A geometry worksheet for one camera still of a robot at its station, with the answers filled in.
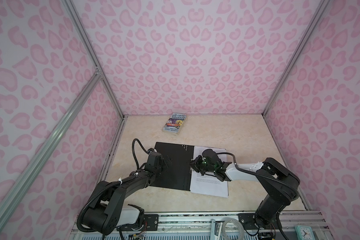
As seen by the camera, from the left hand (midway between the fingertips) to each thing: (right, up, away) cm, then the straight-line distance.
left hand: (167, 161), depth 91 cm
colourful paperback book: (+2, +24, +22) cm, 32 cm away
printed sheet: (+24, -12, -5) cm, 27 cm away
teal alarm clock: (+65, -28, -22) cm, 74 cm away
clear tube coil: (+34, -23, -21) cm, 46 cm away
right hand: (+12, +1, -6) cm, 13 cm away
